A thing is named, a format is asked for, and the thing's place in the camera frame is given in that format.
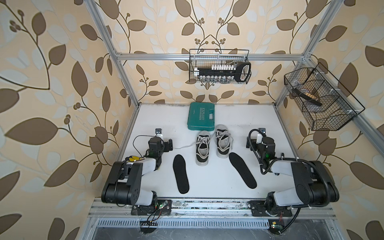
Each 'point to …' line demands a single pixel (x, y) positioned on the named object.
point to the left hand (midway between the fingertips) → (160, 138)
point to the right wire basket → (327, 105)
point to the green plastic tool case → (201, 116)
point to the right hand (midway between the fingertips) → (256, 137)
